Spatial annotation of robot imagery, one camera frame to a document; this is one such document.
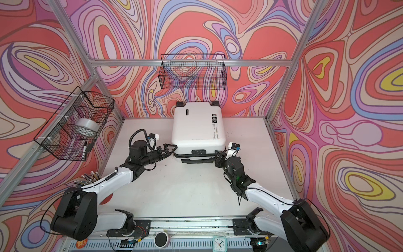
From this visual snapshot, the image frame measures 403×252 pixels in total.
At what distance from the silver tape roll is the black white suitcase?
37cm

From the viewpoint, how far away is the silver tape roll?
2.33 ft

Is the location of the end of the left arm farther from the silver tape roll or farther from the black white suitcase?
the silver tape roll

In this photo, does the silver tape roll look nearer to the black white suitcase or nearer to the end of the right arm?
the black white suitcase

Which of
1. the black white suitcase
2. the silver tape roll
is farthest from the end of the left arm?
the silver tape roll

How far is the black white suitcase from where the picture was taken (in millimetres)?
833

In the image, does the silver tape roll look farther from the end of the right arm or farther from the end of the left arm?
the end of the right arm

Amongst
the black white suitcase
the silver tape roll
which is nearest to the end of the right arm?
the black white suitcase
